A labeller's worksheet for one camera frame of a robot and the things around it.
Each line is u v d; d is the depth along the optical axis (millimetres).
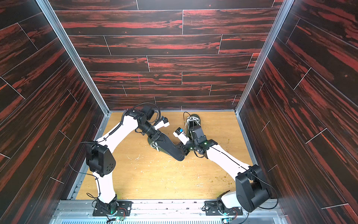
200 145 628
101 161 487
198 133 650
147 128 719
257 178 410
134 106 767
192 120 1036
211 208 732
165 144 801
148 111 711
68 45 795
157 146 904
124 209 729
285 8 665
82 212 733
